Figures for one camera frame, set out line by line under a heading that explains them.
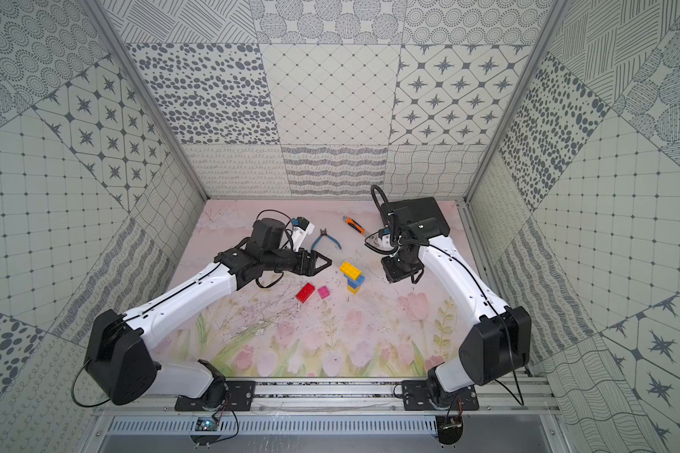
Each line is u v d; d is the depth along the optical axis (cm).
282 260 67
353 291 93
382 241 76
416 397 73
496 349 41
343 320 88
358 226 111
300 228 71
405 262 66
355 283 89
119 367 40
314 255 70
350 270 87
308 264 69
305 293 93
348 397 75
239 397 73
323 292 93
